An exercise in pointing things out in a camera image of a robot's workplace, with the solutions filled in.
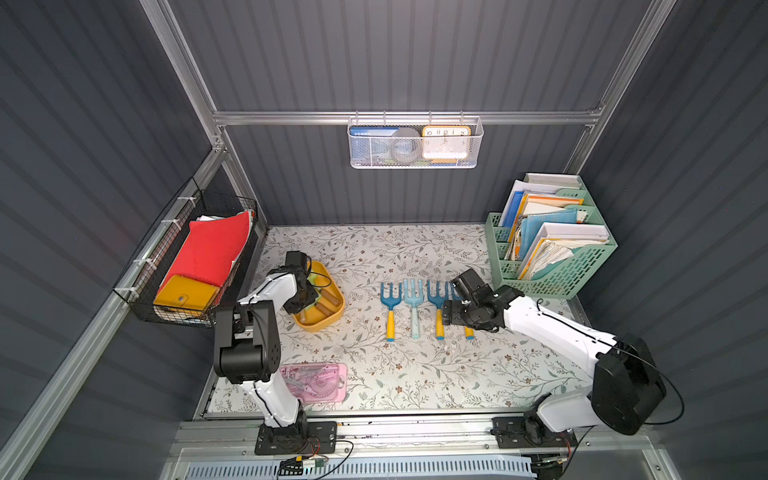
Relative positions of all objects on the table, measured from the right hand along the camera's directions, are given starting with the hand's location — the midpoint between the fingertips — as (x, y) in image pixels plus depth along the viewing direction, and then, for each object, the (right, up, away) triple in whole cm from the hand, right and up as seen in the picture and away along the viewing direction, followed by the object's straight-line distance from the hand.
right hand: (462, 315), depth 86 cm
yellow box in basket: (-65, +9, -21) cm, 69 cm away
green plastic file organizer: (+33, +10, +5) cm, 35 cm away
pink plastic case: (-41, -18, -3) cm, 45 cm away
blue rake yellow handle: (-21, +1, +13) cm, 24 cm away
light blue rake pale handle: (-13, +2, +13) cm, 18 cm away
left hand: (-50, +3, +10) cm, 51 cm away
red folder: (-65, +19, -13) cm, 69 cm away
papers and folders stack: (+23, +26, 0) cm, 34 cm away
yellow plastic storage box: (-41, +1, +12) cm, 43 cm away
